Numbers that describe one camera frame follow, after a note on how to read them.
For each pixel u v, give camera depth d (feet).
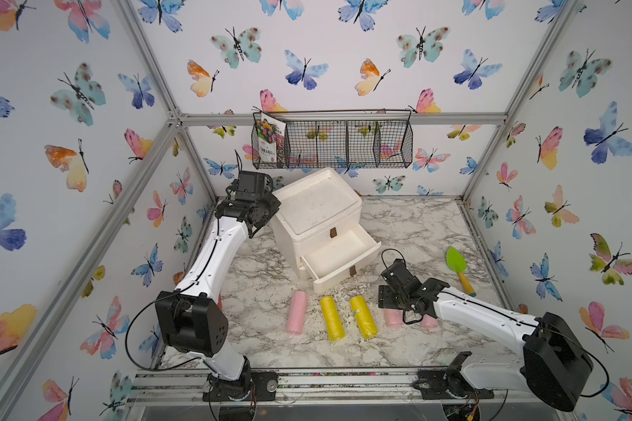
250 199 2.01
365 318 2.77
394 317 2.71
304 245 2.57
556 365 1.35
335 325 2.70
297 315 2.77
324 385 2.48
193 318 1.40
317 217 2.71
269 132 2.92
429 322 1.95
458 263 3.26
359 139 3.15
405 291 2.12
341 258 2.96
